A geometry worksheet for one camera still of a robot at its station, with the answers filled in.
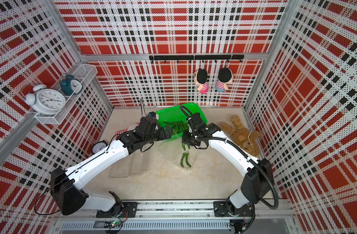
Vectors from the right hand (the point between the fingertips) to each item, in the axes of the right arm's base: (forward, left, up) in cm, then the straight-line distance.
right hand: (185, 140), depth 79 cm
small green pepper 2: (-3, -1, -18) cm, 18 cm away
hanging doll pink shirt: (+40, -10, +13) cm, 43 cm away
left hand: (+4, +9, +3) cm, 11 cm away
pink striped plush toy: (+18, +38, -11) cm, 44 cm away
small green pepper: (0, +2, -19) cm, 19 cm away
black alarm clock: (+6, +59, -16) cm, 61 cm away
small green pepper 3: (-2, +1, -3) cm, 4 cm away
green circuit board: (-37, +35, -17) cm, 54 cm away
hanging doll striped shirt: (+40, -26, +13) cm, 50 cm away
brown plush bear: (+8, -39, -11) cm, 41 cm away
